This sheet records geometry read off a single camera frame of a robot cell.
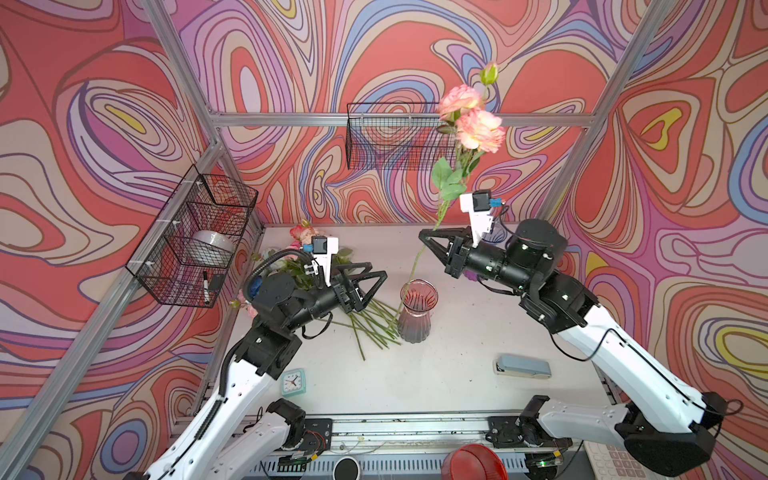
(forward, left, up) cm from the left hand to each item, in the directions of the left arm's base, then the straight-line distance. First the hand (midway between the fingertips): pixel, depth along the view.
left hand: (379, 274), depth 58 cm
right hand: (+3, -8, +5) cm, 11 cm away
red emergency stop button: (-27, -22, -39) cm, 52 cm away
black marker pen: (+7, +43, -14) cm, 46 cm away
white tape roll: (+14, +41, -7) cm, 44 cm away
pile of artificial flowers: (+8, +3, -37) cm, 38 cm away
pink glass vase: (+9, -10, -22) cm, 26 cm away
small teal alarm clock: (-10, +24, -37) cm, 45 cm away
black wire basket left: (+12, +48, -8) cm, 50 cm away
